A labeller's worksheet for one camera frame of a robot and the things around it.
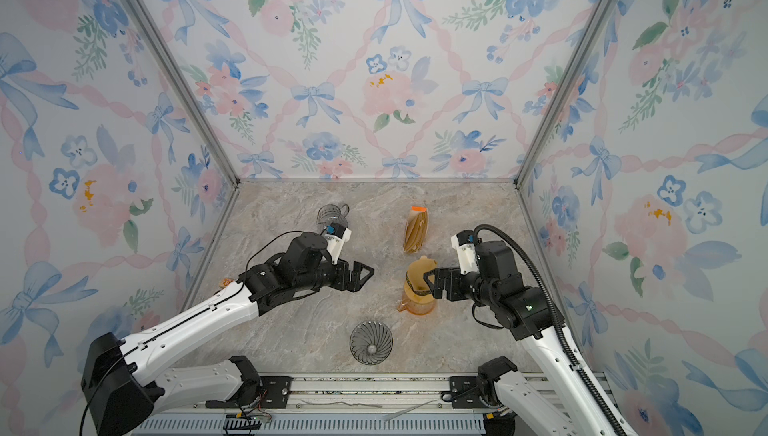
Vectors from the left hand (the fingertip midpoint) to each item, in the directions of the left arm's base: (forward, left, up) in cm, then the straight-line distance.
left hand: (363, 266), depth 74 cm
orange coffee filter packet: (+21, -15, -13) cm, 29 cm away
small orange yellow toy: (+5, +44, -20) cm, 48 cm away
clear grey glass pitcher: (+29, +13, -15) cm, 35 cm away
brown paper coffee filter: (0, -13, -5) cm, 14 cm away
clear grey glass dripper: (-13, -2, -18) cm, 22 cm away
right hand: (-2, -19, +1) cm, 19 cm away
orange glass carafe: (-5, -15, -12) cm, 20 cm away
